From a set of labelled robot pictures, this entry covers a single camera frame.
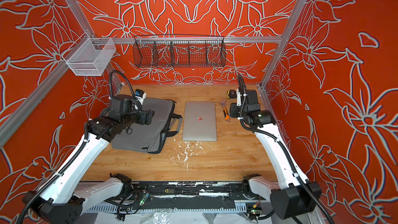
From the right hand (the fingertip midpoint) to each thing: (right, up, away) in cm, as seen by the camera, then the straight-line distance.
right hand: (234, 104), depth 76 cm
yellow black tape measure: (+7, +7, +34) cm, 35 cm away
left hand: (-43, -1, -3) cm, 44 cm away
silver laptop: (-17, -13, +22) cm, 31 cm away
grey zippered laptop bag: (-46, -20, +11) cm, 52 cm away
